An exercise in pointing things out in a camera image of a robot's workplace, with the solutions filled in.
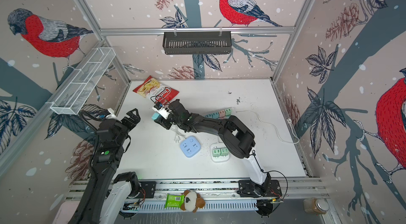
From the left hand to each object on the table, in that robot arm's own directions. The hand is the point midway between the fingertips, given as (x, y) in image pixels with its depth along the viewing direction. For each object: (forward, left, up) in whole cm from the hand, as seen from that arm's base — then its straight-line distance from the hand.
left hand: (131, 113), depth 76 cm
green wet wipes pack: (-34, -23, -21) cm, 46 cm away
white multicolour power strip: (+10, -51, -16) cm, 55 cm away
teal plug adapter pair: (+8, -43, -15) cm, 46 cm away
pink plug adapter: (+9, -47, -15) cm, 50 cm away
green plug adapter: (-14, -42, -15) cm, 47 cm away
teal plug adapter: (+3, -10, -7) cm, 12 cm away
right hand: (+3, -11, -10) cm, 15 cm away
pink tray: (-37, +24, -20) cm, 49 cm away
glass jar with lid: (-37, -81, -14) cm, 90 cm away
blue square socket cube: (-9, -28, -20) cm, 36 cm away
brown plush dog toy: (-34, -31, -19) cm, 50 cm away
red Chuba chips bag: (+32, +2, -18) cm, 37 cm away
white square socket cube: (-15, -47, -20) cm, 53 cm away
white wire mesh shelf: (+3, +25, +8) cm, 27 cm away
